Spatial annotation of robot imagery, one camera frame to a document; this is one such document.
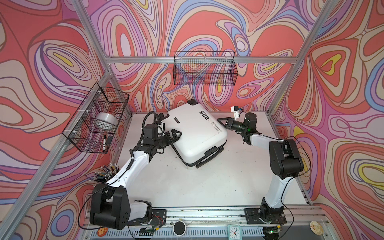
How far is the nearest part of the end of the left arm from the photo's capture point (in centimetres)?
61

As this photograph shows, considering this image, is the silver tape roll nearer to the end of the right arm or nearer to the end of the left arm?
the end of the left arm

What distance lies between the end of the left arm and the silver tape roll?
0.22 meters

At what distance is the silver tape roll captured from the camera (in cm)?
70

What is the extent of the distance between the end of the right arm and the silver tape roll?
1.89 ft

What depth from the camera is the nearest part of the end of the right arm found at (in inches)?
30.1
